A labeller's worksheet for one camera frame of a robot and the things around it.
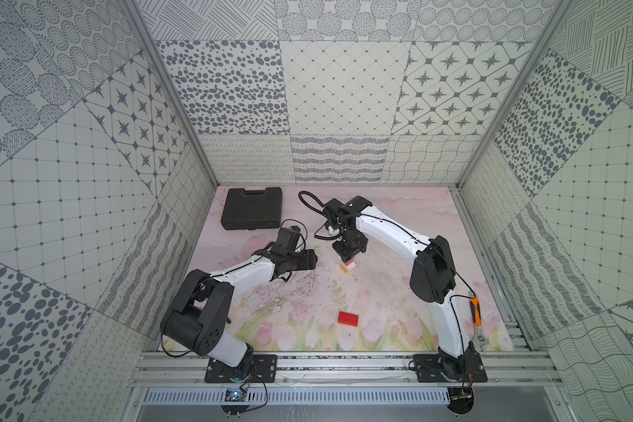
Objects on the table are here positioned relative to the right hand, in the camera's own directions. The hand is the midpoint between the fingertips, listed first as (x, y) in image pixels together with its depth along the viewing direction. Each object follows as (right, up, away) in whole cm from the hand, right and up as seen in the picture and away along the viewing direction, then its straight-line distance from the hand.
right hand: (353, 256), depth 87 cm
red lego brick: (-2, -19, -5) cm, 20 cm away
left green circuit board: (-35, -36, -16) cm, 52 cm away
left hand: (-12, -2, +3) cm, 13 cm away
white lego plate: (0, -3, +3) cm, 5 cm away
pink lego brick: (-1, -2, +2) cm, 3 cm away
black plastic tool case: (-41, +16, +22) cm, 49 cm away
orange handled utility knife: (+40, -19, -4) cm, 45 cm away
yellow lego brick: (-3, -5, +5) cm, 8 cm away
